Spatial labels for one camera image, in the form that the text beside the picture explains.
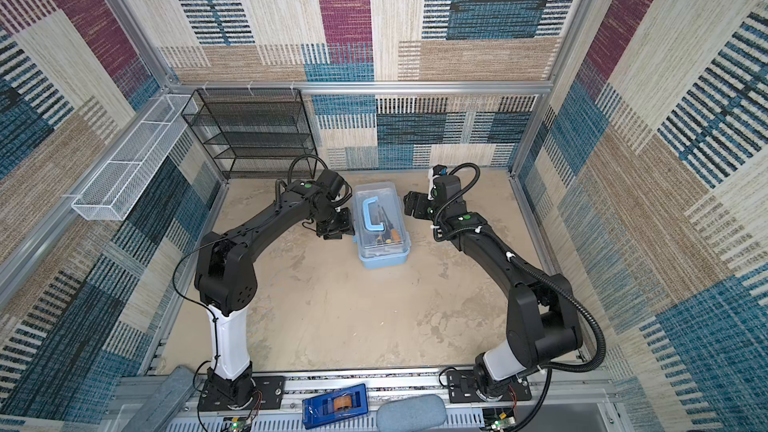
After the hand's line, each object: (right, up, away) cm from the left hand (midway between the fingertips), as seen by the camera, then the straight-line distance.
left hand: (353, 229), depth 91 cm
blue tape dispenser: (-1, -37, -24) cm, 44 cm away
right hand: (+19, +8, -3) cm, 21 cm away
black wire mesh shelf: (-38, +33, +19) cm, 54 cm away
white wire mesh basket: (-54, +10, -21) cm, 59 cm away
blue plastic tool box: (+8, +1, 0) cm, 8 cm away
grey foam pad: (+17, -39, -23) cm, 48 cm away
